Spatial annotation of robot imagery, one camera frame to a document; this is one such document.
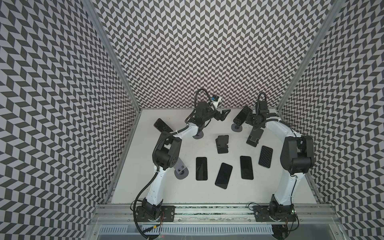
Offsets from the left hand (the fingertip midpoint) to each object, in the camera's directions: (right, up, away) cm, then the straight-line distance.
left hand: (226, 106), depth 90 cm
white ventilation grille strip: (-22, -61, -21) cm, 68 cm away
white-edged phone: (-15, -38, -3) cm, 41 cm away
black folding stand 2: (-3, -22, +1) cm, 22 cm away
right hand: (+16, -10, +8) cm, 20 cm away
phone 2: (+12, -37, -1) cm, 39 cm away
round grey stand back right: (+10, -14, +17) cm, 24 cm away
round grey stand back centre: (-16, -18, +9) cm, 26 cm away
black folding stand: (+18, -21, +3) cm, 27 cm away
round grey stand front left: (-27, -37, -10) cm, 46 cm away
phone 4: (+12, -6, +9) cm, 17 cm away
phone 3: (-42, -13, +11) cm, 46 cm away
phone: (-2, -40, -6) cm, 41 cm away
